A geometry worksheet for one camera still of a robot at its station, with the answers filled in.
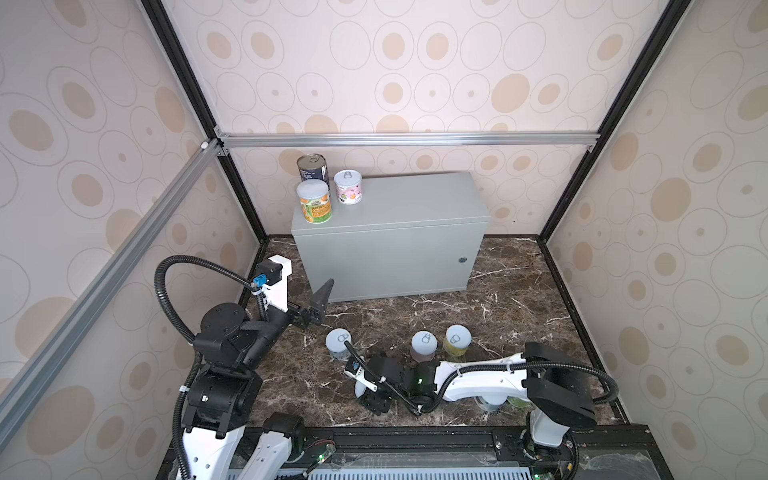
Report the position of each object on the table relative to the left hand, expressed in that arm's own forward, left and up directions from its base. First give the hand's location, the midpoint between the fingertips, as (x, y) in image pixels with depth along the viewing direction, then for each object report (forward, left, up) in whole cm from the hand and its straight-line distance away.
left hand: (319, 273), depth 57 cm
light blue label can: (+2, +3, -37) cm, 37 cm away
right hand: (-11, -7, -37) cm, 39 cm away
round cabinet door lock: (+23, -35, -25) cm, 49 cm away
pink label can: (+1, -23, -36) cm, 43 cm away
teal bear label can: (-14, -38, -38) cm, 55 cm away
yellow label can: (+3, -33, -37) cm, 50 cm away
